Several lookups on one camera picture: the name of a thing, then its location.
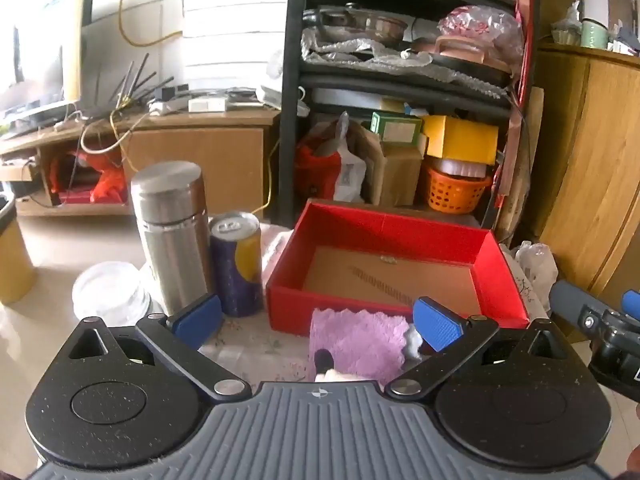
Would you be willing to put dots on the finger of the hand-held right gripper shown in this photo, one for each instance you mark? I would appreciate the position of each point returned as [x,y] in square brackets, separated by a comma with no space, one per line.
[572,302]
[632,305]

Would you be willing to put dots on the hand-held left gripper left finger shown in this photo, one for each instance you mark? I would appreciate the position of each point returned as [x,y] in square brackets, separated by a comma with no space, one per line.
[197,321]

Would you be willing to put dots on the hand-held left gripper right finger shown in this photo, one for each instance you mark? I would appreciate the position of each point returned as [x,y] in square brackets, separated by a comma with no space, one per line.
[439,324]

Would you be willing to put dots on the white fluffy towel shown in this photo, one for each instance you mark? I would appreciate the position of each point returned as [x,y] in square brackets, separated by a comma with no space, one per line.
[414,344]

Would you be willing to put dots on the purple fluffy cloth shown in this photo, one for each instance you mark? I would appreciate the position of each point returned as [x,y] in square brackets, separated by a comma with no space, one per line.
[360,345]

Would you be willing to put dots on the red cardboard box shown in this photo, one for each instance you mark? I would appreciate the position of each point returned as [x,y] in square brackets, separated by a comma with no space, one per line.
[287,305]

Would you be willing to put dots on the knitted sock with black cuff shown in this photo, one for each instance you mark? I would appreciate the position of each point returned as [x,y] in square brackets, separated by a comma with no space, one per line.
[323,361]

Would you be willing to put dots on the clear plastic bag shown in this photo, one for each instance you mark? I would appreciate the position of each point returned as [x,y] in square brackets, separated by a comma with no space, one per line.
[537,270]

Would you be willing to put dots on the floral tablecloth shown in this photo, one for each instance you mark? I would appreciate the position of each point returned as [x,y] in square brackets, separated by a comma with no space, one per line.
[250,345]

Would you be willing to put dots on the blue and yellow drink can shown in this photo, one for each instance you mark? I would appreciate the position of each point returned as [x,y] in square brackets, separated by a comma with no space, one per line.
[235,270]

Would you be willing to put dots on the stainless steel thermos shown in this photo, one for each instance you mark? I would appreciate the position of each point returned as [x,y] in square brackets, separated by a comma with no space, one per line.
[170,240]

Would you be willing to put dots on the clear plastic lid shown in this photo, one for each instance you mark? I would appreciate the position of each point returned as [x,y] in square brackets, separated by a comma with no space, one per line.
[107,290]

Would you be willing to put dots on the orange plastic basket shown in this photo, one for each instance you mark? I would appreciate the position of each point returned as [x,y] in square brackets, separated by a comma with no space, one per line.
[455,192]

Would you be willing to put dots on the wooden cabinet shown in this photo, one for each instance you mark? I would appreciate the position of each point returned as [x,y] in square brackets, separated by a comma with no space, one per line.
[590,160]

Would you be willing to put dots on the brown cardboard box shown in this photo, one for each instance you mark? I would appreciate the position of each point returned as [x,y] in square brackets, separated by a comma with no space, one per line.
[400,175]

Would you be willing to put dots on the white plastic containers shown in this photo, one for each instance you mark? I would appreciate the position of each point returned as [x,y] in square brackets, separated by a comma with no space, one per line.
[462,167]

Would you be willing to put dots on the wooden tv stand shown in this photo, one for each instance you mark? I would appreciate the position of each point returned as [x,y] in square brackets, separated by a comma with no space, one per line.
[200,160]

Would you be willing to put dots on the red cloth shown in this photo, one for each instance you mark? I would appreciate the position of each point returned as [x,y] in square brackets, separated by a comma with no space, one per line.
[107,180]

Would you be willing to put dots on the white labelled plastic bag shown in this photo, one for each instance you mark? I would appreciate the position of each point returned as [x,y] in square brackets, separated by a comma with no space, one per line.
[350,175]

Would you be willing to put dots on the yellow box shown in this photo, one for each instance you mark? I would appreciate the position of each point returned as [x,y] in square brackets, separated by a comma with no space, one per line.
[465,140]

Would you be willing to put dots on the red plastic bag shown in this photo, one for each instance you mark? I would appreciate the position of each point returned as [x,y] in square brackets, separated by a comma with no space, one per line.
[315,170]

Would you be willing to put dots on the yellow waste bin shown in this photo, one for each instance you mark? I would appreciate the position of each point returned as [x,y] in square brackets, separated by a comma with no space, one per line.
[12,260]

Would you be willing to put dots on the green box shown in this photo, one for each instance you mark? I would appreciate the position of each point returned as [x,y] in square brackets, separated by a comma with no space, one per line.
[400,130]

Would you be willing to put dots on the white power strip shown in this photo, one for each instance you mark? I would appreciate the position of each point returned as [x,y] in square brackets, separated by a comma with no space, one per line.
[167,106]

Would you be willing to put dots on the black shelf rack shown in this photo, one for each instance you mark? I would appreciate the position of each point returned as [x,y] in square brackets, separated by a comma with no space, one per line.
[290,110]

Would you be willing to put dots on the black router with antennas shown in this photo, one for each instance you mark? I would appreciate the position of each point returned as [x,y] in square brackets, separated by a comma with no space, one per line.
[131,92]

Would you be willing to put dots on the pale green jar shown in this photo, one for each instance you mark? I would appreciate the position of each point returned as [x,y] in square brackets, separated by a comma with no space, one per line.
[594,35]

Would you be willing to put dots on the pink pot lid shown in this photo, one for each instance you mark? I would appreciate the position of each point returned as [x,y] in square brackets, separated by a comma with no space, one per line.
[460,47]

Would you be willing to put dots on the bubble wrap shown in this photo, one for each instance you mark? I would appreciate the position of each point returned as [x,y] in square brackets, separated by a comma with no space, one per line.
[350,52]

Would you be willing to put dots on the pink patterned plastic bag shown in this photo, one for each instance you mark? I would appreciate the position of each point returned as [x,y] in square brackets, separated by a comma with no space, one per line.
[475,22]

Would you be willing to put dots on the steel pot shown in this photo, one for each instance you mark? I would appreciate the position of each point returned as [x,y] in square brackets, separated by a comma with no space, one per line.
[380,27]

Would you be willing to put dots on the flat screen monitor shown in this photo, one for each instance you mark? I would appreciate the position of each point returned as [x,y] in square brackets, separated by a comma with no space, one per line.
[40,60]

